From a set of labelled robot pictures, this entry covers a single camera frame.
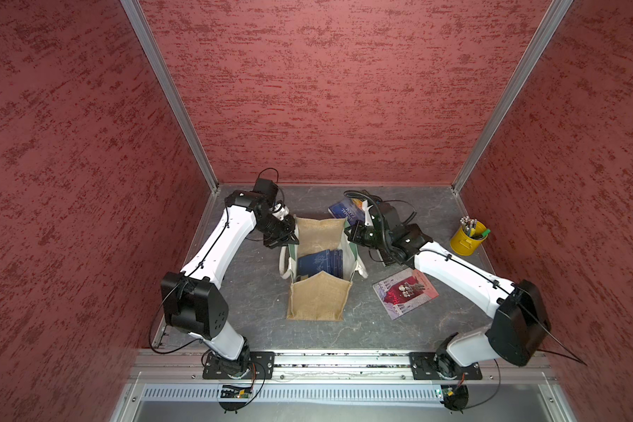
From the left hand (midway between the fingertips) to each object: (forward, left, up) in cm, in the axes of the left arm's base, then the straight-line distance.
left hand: (296, 246), depth 77 cm
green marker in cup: (+11, -66, -9) cm, 68 cm away
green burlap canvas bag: (-12, -8, -9) cm, 17 cm away
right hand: (+5, -14, -1) cm, 15 cm away
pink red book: (-6, -37, -19) cm, 42 cm away
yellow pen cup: (+11, -61, -10) cm, 62 cm away
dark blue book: (+2, -10, -13) cm, 17 cm away
